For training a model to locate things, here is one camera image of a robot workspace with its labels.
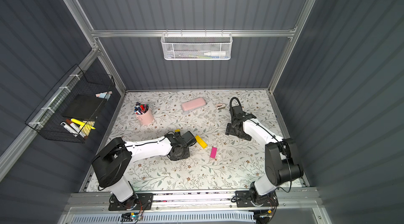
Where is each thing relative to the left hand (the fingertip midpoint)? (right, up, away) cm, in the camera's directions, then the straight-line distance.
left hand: (186, 158), depth 87 cm
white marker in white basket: (+17, +61, +7) cm, 63 cm away
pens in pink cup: (-28, +27, +7) cm, 40 cm away
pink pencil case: (+3, +30, +22) cm, 37 cm away
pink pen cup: (-26, +21, +10) cm, 35 cm away
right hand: (+29, +13, +3) cm, 32 cm away
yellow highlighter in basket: (-45, +21, -17) cm, 52 cm away
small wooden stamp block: (+22, +29, +21) cm, 42 cm away
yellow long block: (-7, +13, +12) cm, 20 cm away
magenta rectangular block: (+15, +2, +2) cm, 16 cm away
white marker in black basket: (-47, +19, -20) cm, 55 cm away
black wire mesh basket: (-53, +28, -14) cm, 61 cm away
